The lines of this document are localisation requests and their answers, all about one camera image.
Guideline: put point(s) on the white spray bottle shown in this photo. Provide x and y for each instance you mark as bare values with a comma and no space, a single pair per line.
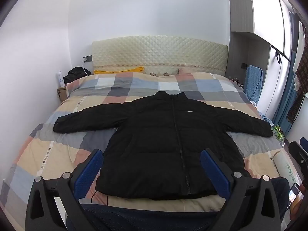
60,79

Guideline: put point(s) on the blue curtain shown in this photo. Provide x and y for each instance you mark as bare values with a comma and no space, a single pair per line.
285,110

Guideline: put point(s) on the green packet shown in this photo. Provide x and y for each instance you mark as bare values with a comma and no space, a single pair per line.
279,132

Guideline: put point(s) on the cream quilted headboard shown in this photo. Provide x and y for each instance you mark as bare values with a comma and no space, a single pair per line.
158,50

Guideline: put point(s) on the brown plaid hanging cloth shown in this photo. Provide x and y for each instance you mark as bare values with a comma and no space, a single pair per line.
299,86

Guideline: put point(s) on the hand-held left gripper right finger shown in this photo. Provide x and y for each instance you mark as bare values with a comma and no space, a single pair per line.
214,170

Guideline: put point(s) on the smartphone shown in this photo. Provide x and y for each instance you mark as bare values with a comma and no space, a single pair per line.
293,193

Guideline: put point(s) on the checkered bed blanket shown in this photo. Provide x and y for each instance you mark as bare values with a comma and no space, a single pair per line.
60,154

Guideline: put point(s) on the black wall socket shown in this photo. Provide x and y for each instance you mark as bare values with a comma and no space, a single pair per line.
244,65

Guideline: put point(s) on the black puffer jacket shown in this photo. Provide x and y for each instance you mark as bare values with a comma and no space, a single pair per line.
156,137

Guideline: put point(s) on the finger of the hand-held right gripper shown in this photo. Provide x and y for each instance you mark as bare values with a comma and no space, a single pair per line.
298,156

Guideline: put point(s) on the grey wall socket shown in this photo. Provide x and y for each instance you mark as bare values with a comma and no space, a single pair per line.
87,58

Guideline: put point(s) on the blue crumpled cloth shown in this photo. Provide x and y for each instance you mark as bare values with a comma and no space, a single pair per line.
266,119

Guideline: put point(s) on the white wardrobe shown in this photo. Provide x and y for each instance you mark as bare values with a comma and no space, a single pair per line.
262,16

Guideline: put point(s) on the wooden nightstand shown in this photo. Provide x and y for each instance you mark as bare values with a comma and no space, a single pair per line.
61,94

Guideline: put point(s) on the black bag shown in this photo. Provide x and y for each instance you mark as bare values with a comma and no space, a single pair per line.
75,74

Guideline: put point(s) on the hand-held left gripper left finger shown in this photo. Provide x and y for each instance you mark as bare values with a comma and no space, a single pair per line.
87,173

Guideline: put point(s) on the person's legs in jeans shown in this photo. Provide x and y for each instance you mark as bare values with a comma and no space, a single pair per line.
154,219

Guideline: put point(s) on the white printed bolster pillow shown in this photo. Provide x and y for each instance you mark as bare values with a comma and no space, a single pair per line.
286,168

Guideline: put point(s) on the white hanging shirt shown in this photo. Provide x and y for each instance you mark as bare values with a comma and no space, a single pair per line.
298,50

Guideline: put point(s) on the blue quilted chair cover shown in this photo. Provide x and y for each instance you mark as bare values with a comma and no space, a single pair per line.
253,81

